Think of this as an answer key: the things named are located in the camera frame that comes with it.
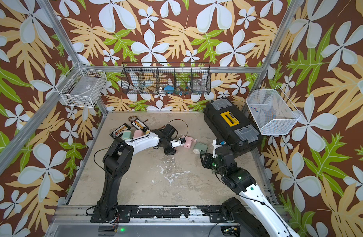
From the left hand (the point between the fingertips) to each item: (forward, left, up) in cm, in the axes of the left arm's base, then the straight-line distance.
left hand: (174, 146), depth 99 cm
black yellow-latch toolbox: (+8, -34, +16) cm, 39 cm away
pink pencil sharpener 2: (+8, +25, +3) cm, 27 cm away
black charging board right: (+18, +27, 0) cm, 32 cm away
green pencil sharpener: (-4, -17, +4) cm, 18 cm away
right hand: (-16, -15, +18) cm, 28 cm away
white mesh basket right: (+7, -58, +25) cm, 64 cm away
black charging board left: (+13, +41, -1) cm, 43 cm away
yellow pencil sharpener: (+8, +18, +5) cm, 21 cm away
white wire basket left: (+21, +54, +33) cm, 67 cm away
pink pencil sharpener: (-1, -9, +5) cm, 10 cm away
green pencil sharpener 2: (+6, +32, +5) cm, 33 cm away
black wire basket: (+35, +4, +29) cm, 46 cm away
